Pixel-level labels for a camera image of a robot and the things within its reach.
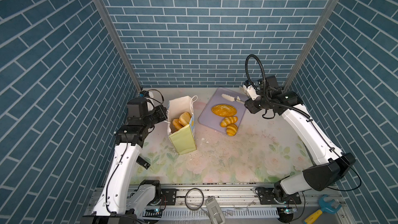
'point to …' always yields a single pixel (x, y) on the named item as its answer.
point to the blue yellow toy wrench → (324, 206)
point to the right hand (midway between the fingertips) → (248, 100)
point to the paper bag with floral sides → (184, 140)
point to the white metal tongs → (228, 97)
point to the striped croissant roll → (228, 120)
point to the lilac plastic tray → (209, 119)
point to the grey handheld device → (214, 211)
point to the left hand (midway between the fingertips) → (168, 107)
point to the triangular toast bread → (184, 118)
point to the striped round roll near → (231, 129)
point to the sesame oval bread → (225, 110)
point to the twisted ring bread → (176, 124)
